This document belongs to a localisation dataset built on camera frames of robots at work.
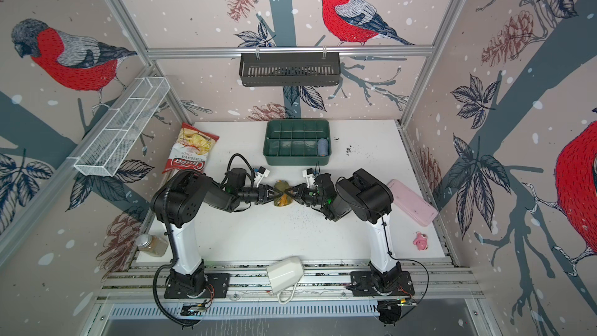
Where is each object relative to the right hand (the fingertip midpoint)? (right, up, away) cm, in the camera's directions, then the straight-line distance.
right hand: (285, 196), depth 92 cm
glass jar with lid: (-43, -12, -17) cm, 48 cm away
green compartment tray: (+3, +22, +19) cm, 29 cm away
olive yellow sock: (-1, 0, -5) cm, 5 cm away
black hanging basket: (+1, +56, +14) cm, 58 cm away
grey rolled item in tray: (+16, +21, +11) cm, 29 cm away
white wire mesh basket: (-55, +27, -14) cm, 63 cm away
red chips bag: (-44, +18, +11) cm, 49 cm away
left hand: (-2, 0, -2) cm, 3 cm away
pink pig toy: (+50, -13, -11) cm, 53 cm away
